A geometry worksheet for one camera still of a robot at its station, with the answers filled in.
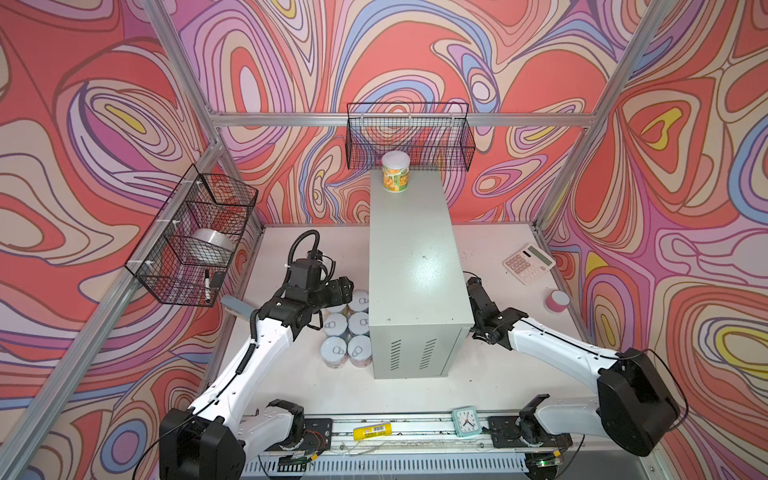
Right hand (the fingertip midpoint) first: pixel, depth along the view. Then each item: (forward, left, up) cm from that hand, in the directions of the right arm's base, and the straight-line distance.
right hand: (463, 321), depth 88 cm
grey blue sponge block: (+6, +69, +3) cm, 69 cm away
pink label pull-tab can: (-8, +38, +1) cm, 39 cm away
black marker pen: (+1, +67, +22) cm, 70 cm away
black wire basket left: (+27, +76, +27) cm, 85 cm away
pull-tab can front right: (-9, +31, +1) cm, 32 cm away
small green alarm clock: (-26, +4, -3) cm, 26 cm away
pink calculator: (+22, -29, -3) cm, 36 cm away
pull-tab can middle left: (0, +39, +2) cm, 39 cm away
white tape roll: (+7, +64, +30) cm, 71 cm away
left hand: (+5, +34, +14) cm, 37 cm away
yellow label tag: (-28, +27, -2) cm, 39 cm away
